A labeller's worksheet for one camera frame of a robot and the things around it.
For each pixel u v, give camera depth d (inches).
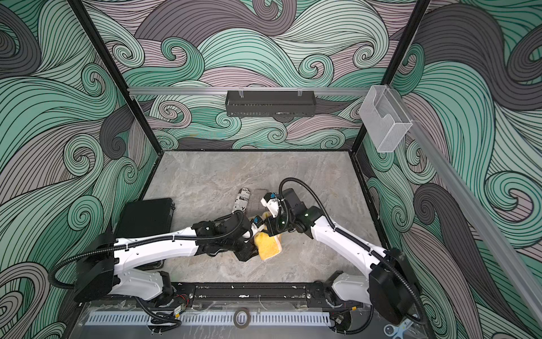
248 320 26.4
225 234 21.1
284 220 26.3
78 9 27.9
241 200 38.0
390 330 26.4
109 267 15.9
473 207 20.4
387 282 15.4
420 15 28.6
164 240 19.2
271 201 28.6
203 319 24.9
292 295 29.3
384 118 30.6
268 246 28.0
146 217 36.4
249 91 36.5
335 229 19.8
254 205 37.2
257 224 27.0
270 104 41.8
